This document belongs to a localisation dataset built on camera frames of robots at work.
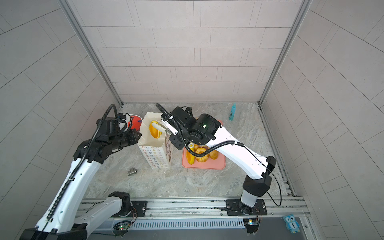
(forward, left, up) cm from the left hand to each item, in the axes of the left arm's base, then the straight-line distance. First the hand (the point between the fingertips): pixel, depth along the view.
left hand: (145, 132), depth 71 cm
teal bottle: (+27, -48, -17) cm, 58 cm away
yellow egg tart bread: (-1, -5, +2) cm, 5 cm away
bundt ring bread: (-5, -28, -19) cm, 34 cm away
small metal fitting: (-11, +11, -23) cm, 28 cm away
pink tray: (-6, -37, -23) cm, 44 cm away
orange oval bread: (-4, -21, -21) cm, 30 cm away
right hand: (-6, -15, +4) cm, 17 cm away
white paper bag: (-8, -5, -5) cm, 11 cm away
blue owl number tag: (-34, -67, -21) cm, 78 cm away
